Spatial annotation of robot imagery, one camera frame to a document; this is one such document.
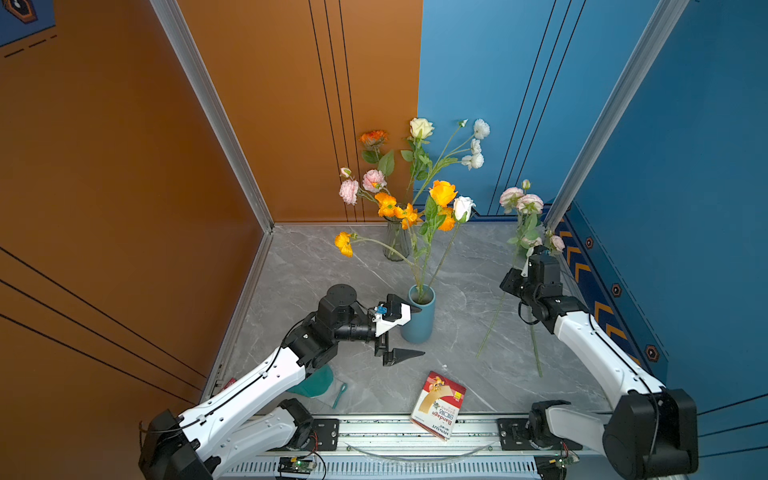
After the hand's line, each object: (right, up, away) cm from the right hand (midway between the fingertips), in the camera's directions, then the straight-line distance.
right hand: (503, 273), depth 86 cm
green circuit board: (-55, -45, -15) cm, 73 cm away
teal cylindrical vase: (-24, -15, -3) cm, 29 cm away
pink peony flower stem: (-44, +24, -1) cm, 51 cm away
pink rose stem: (+5, +9, +1) cm, 11 cm away
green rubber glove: (-53, -30, -5) cm, 61 cm away
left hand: (-26, -10, -21) cm, 35 cm away
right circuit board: (+8, -43, -16) cm, 46 cm away
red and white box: (-21, -32, -11) cm, 40 cm away
